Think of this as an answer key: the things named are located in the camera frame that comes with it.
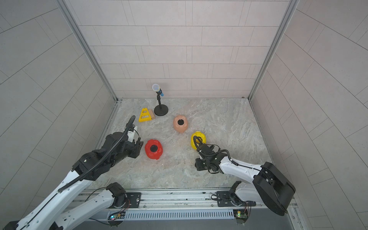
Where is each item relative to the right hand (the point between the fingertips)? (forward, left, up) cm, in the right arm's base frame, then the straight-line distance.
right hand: (197, 165), depth 85 cm
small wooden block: (+38, +31, +5) cm, 49 cm away
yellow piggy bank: (+12, -1, +11) cm, 16 cm away
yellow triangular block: (+38, +36, +5) cm, 52 cm away
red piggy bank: (+4, +25, +11) cm, 27 cm away
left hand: (+6, +27, +23) cm, 36 cm away
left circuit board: (-22, +38, +8) cm, 45 cm away
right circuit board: (-25, -19, +1) cm, 32 cm away
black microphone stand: (+42, +24, +5) cm, 49 cm away
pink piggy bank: (+22, +9, +9) cm, 25 cm away
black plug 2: (+7, +24, +11) cm, 28 cm away
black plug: (+24, +9, +11) cm, 28 cm away
